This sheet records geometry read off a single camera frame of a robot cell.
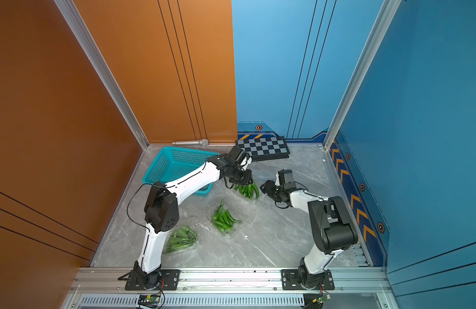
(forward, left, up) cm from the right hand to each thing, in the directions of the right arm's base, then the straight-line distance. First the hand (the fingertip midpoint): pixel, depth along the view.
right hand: (264, 188), depth 96 cm
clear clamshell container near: (-28, +34, -3) cm, 45 cm away
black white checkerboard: (+27, -2, +1) cm, 27 cm away
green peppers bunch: (-5, +8, +6) cm, 11 cm away
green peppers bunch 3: (-24, +35, +1) cm, 43 cm away
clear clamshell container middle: (-16, +26, 0) cm, 30 cm away
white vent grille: (-46, +26, -4) cm, 53 cm away
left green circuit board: (-46, +45, -7) cm, 64 cm away
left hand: (0, +6, +8) cm, 10 cm away
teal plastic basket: (+19, +51, -1) cm, 55 cm away
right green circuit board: (-45, -18, -5) cm, 49 cm away
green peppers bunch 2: (-16, +19, 0) cm, 25 cm away
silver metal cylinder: (+35, +36, -1) cm, 50 cm away
